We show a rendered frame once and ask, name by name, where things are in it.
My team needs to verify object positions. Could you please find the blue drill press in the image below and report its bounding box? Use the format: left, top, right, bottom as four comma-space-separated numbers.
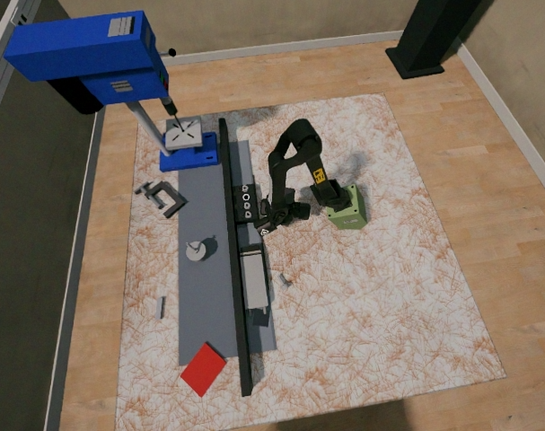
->
3, 10, 218, 172

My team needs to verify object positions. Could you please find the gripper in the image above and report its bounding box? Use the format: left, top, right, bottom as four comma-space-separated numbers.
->
260, 198, 311, 220

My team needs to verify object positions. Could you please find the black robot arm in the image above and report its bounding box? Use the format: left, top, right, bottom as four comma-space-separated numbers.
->
253, 119, 353, 237

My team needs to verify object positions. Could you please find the red rectangular block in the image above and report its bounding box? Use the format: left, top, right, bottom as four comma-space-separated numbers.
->
180, 343, 227, 398

